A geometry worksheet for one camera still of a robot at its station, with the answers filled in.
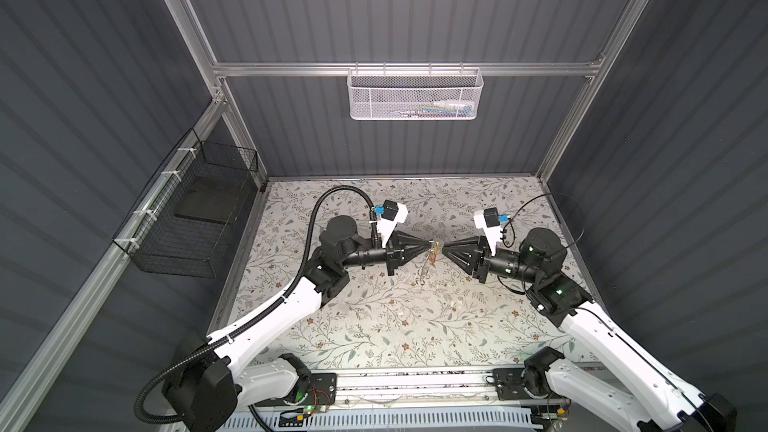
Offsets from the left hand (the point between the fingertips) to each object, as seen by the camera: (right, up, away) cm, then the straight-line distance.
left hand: (431, 246), depth 63 cm
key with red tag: (+1, -3, +2) cm, 4 cm away
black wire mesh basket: (-59, +4, +9) cm, 60 cm away
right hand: (+4, -2, +2) cm, 5 cm away
